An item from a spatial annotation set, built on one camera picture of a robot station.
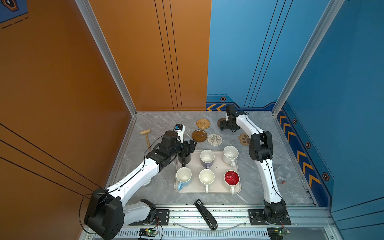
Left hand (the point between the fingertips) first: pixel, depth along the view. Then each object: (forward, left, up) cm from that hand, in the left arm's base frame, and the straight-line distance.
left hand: (191, 139), depth 81 cm
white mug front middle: (-14, -9, -17) cm, 24 cm away
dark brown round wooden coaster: (+32, -21, -19) cm, 43 cm away
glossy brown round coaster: (+16, -5, -18) cm, 25 cm away
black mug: (-6, +4, -13) cm, 15 cm away
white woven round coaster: (+13, -16, -18) cm, 27 cm away
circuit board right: (-40, -42, -20) cm, 61 cm away
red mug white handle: (-15, -23, -17) cm, 33 cm away
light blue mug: (-13, +4, -17) cm, 22 cm away
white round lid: (-19, +22, -13) cm, 32 cm away
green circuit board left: (-40, +19, -20) cm, 49 cm away
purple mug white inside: (-1, -10, -17) cm, 20 cm away
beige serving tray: (-7, -18, -20) cm, 27 cm away
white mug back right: (0, -25, -16) cm, 29 cm away
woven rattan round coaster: (+27, -8, -18) cm, 33 cm away
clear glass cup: (-11, -54, -18) cm, 58 cm away
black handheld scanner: (-36, -10, -13) cm, 40 cm away
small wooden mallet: (+18, +33, -17) cm, 42 cm away
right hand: (+24, -25, -17) cm, 39 cm away
